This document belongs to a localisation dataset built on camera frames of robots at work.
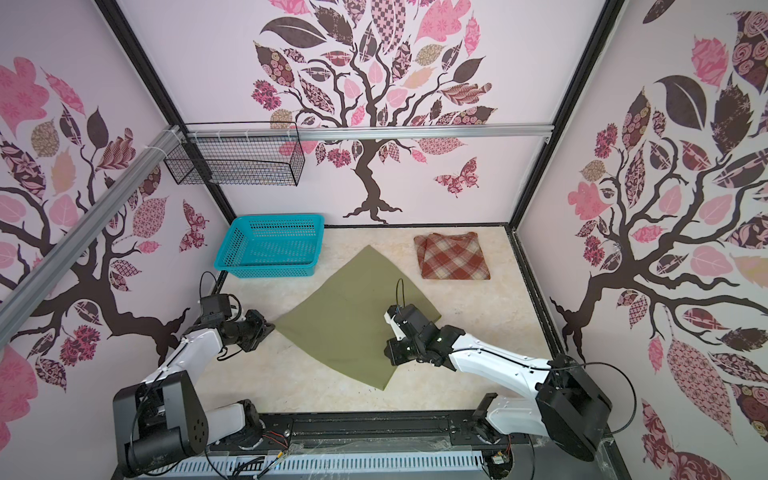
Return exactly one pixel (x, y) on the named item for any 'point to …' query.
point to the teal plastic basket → (273, 246)
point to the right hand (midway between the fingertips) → (385, 349)
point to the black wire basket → (236, 161)
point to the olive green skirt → (341, 315)
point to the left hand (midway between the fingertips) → (276, 326)
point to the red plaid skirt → (451, 257)
